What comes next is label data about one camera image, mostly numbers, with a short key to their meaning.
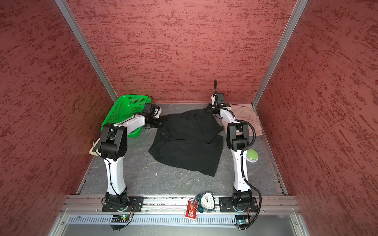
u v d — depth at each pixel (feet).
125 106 3.84
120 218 2.33
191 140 3.22
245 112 3.61
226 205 2.42
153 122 2.89
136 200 2.48
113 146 1.83
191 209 2.33
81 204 2.48
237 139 2.13
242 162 2.11
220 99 2.94
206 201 2.37
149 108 2.77
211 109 3.28
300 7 2.34
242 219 2.33
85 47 2.81
